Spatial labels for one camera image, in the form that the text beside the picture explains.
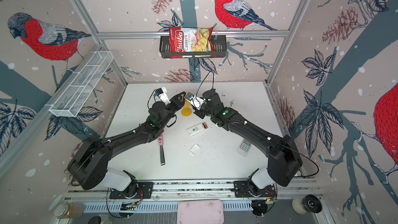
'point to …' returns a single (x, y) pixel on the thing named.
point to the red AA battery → (205, 125)
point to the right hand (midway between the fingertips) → (192, 104)
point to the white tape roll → (308, 203)
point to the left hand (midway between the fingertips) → (184, 93)
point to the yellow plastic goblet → (186, 111)
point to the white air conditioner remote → (196, 129)
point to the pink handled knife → (160, 143)
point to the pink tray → (200, 211)
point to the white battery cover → (195, 149)
